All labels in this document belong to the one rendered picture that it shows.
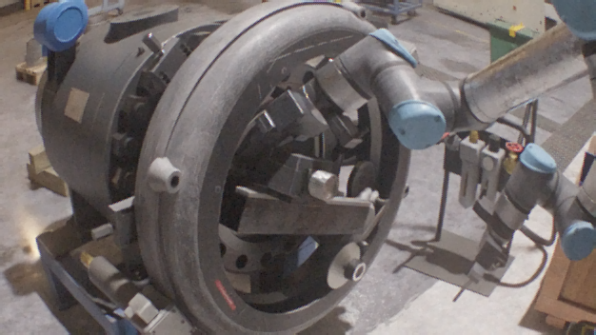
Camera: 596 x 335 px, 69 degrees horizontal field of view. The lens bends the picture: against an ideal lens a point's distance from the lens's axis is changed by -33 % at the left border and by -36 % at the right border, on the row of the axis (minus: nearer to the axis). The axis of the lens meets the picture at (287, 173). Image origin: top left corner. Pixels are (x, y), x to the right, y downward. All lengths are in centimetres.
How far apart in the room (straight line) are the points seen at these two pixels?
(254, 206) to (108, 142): 40
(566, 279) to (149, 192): 130
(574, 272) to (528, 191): 74
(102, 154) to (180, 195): 38
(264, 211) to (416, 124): 32
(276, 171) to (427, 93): 29
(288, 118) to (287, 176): 9
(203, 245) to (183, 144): 17
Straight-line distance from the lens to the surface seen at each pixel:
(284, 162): 102
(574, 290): 178
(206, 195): 97
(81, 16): 154
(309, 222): 116
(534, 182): 105
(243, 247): 128
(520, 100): 85
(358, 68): 99
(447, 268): 204
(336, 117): 101
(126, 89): 126
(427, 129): 92
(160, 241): 100
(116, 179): 128
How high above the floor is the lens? 115
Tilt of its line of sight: 26 degrees down
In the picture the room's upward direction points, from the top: straight up
